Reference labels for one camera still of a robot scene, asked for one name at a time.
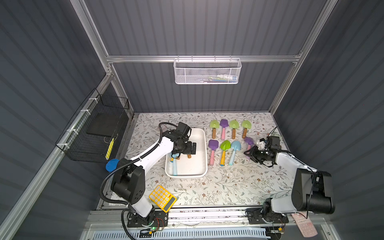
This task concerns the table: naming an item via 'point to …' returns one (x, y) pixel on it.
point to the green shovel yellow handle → (225, 145)
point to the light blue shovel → (235, 145)
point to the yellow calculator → (162, 198)
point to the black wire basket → (89, 135)
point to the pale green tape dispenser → (276, 133)
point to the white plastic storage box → (196, 167)
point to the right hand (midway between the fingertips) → (248, 153)
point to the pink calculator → (304, 224)
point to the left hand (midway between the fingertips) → (190, 151)
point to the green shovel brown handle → (234, 124)
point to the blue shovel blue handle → (175, 156)
